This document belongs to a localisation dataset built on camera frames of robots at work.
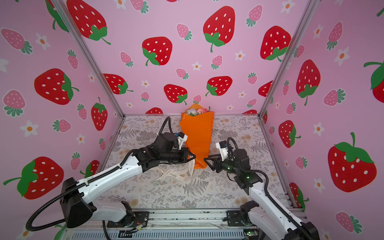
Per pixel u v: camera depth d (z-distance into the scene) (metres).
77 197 0.40
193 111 1.15
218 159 0.67
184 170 0.90
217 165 0.66
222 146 0.68
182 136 0.70
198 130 1.13
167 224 0.73
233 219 0.73
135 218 0.73
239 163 0.58
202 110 1.17
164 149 0.57
